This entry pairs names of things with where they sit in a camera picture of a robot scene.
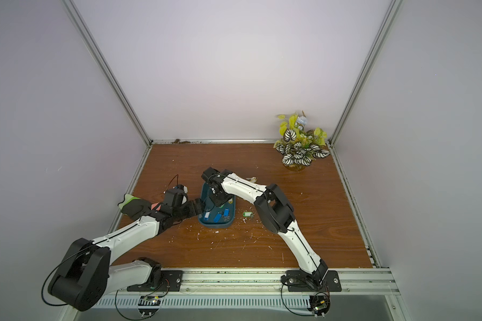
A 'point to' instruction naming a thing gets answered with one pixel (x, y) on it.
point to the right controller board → (319, 305)
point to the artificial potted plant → (300, 146)
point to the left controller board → (148, 300)
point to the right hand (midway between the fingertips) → (220, 196)
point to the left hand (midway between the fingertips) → (200, 205)
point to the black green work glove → (134, 206)
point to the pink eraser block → (154, 205)
